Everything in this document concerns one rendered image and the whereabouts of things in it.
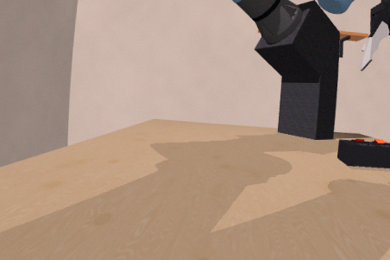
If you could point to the black power strip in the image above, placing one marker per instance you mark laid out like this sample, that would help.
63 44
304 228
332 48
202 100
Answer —
367 154

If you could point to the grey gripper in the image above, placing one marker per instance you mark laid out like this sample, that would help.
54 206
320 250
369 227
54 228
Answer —
380 23

